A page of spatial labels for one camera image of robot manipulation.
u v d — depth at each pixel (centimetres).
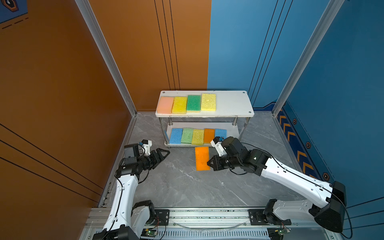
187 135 97
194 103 75
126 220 41
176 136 97
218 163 62
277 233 70
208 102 76
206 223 73
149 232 71
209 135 97
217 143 65
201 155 72
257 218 72
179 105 74
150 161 67
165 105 73
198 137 95
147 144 74
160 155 69
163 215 74
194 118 116
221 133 98
